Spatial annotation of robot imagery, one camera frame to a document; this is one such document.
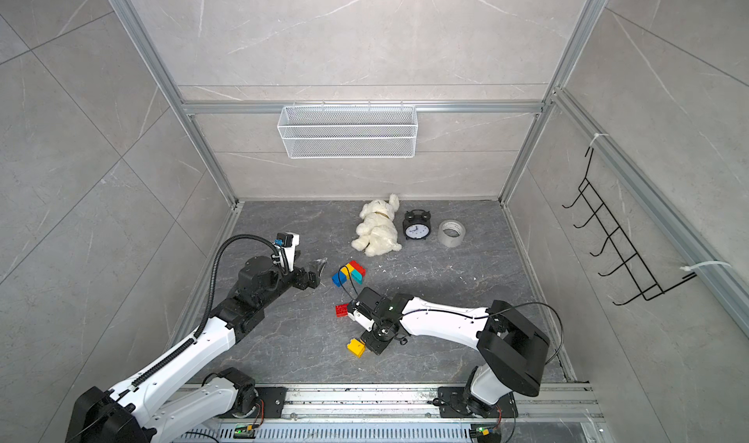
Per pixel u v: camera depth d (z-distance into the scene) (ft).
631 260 2.05
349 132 3.29
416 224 3.33
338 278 3.08
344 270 3.14
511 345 1.41
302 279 2.27
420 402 2.45
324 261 2.45
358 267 3.24
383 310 2.07
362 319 2.23
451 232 3.53
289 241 2.21
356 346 2.63
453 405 2.39
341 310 2.89
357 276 3.13
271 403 2.39
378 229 3.18
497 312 1.47
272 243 2.13
